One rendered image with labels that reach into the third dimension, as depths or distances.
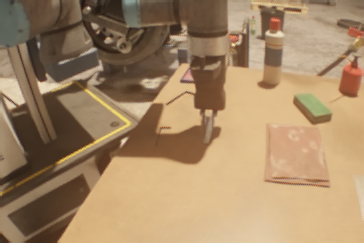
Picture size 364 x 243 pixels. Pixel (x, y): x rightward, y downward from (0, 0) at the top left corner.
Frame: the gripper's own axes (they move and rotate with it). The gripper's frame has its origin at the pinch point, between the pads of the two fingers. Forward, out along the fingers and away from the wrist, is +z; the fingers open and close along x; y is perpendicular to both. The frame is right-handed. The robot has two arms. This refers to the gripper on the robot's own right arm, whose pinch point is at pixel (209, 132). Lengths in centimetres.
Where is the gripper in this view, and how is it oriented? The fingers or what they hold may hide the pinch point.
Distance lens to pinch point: 65.1
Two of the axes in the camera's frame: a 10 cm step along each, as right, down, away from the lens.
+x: -9.7, -0.8, 2.3
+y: 2.3, -5.6, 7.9
